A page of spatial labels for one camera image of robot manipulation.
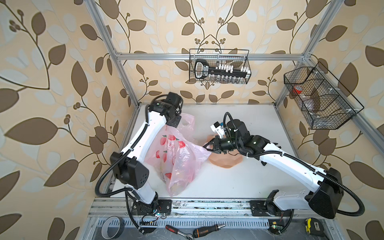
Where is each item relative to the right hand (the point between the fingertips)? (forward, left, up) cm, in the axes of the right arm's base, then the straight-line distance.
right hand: (203, 149), depth 68 cm
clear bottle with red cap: (+22, -58, +6) cm, 63 cm away
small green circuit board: (-29, -35, -26) cm, 52 cm away
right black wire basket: (+18, -62, +10) cm, 65 cm away
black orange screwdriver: (-30, +2, -21) cm, 36 cm away
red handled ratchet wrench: (-31, +7, -22) cm, 39 cm away
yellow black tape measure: (-29, -49, -21) cm, 61 cm away
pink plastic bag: (-1, +12, -3) cm, 13 cm away
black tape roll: (-26, +44, -25) cm, 57 cm away
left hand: (+19, +15, 0) cm, 24 cm away
